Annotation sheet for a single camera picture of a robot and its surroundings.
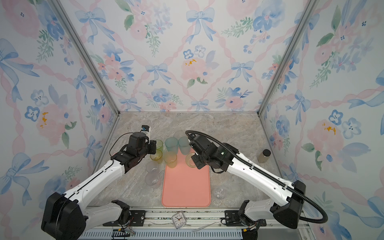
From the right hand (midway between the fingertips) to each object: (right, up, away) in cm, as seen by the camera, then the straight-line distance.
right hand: (197, 154), depth 73 cm
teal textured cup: (-8, +3, +18) cm, 20 cm away
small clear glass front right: (+12, -23, +8) cm, 27 cm away
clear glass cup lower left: (-26, -16, +12) cm, 33 cm away
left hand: (-24, +6, +10) cm, 27 cm away
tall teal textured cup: (-15, +3, +17) cm, 23 cm away
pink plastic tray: (-7, -20, +11) cm, 24 cm away
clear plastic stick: (+4, -35, -1) cm, 35 cm away
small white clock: (-9, -31, -1) cm, 33 cm away
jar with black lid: (+39, -3, +14) cm, 42 cm away
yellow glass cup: (-25, -5, +21) cm, 33 cm away
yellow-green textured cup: (-15, -5, +13) cm, 21 cm away
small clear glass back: (-12, +8, +30) cm, 33 cm away
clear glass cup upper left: (-27, -10, +16) cm, 33 cm away
